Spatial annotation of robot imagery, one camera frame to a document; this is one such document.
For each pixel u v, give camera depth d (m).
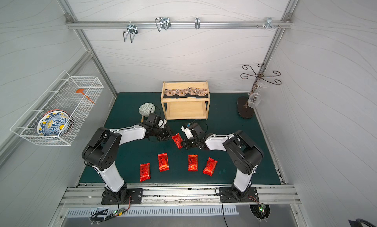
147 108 1.08
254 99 0.90
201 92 0.93
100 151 0.48
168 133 0.84
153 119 0.78
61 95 0.70
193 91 0.93
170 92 0.93
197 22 0.75
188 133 0.84
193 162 0.83
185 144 0.80
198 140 0.73
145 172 0.80
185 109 1.10
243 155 0.48
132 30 0.78
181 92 0.93
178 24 0.78
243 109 1.10
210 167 0.81
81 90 0.79
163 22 0.77
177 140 0.91
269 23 0.77
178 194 0.75
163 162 0.83
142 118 1.05
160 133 0.82
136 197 0.73
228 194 0.75
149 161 0.84
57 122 0.63
